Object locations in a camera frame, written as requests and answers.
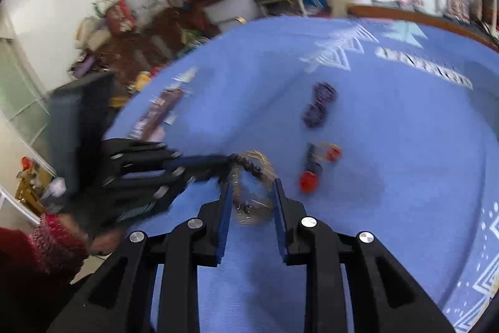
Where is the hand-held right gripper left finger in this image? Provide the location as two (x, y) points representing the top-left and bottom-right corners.
(47, 181), (235, 333)

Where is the grey box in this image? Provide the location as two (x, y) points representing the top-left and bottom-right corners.
(203, 0), (262, 26)

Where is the red snack bag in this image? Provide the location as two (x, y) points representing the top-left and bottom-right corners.
(105, 1), (137, 36)

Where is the blue shoe box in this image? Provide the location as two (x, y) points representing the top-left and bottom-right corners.
(302, 0), (332, 16)

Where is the brown wooden desk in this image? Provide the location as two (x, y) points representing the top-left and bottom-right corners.
(347, 3), (499, 53)

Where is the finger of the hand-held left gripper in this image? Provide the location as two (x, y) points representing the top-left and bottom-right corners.
(102, 169), (230, 209)
(103, 138), (239, 178)

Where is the yellow wooden stool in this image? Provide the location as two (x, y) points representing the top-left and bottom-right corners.
(15, 157), (56, 217)

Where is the multicolour bead bracelet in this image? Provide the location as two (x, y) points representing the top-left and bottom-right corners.
(298, 141), (343, 194)

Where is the yellowish clear bead bracelet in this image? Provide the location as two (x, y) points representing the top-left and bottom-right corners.
(230, 149), (276, 227)

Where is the frosted glass door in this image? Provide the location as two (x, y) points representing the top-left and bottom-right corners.
(0, 37), (52, 147)

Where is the dark bead bracelet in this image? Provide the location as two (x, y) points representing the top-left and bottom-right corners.
(229, 153), (263, 178)

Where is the person's left hand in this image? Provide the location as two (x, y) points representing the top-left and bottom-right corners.
(84, 227), (130, 256)

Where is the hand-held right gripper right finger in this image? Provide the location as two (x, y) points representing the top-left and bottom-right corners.
(273, 178), (457, 333)

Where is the purple bead bracelet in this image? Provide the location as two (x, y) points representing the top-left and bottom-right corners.
(302, 82), (338, 129)

